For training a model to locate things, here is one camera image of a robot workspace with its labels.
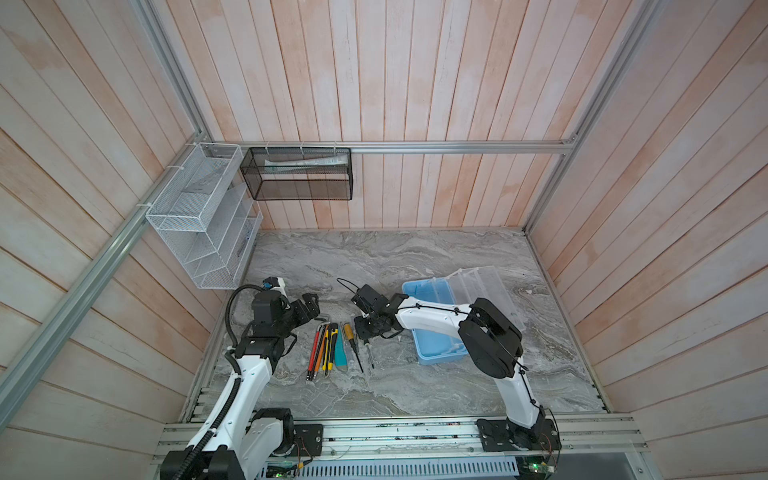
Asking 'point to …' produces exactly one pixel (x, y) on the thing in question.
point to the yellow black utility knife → (334, 335)
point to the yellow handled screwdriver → (348, 330)
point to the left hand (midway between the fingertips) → (306, 306)
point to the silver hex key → (323, 319)
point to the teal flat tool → (339, 353)
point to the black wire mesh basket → (299, 173)
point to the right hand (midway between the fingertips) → (359, 331)
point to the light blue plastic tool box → (464, 286)
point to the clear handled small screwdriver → (370, 354)
